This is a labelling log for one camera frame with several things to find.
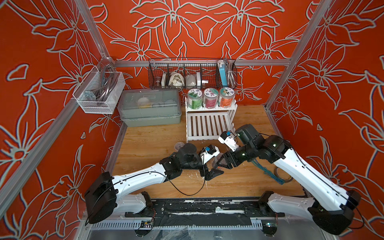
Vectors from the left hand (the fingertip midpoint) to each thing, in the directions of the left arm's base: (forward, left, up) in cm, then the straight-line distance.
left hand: (219, 162), depth 68 cm
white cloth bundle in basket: (+46, +26, +12) cm, 54 cm away
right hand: (-1, +1, +3) cm, 4 cm away
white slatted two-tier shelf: (+29, +4, -7) cm, 30 cm away
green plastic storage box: (+38, +48, -4) cm, 61 cm away
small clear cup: (-2, +3, +3) cm, 5 cm away
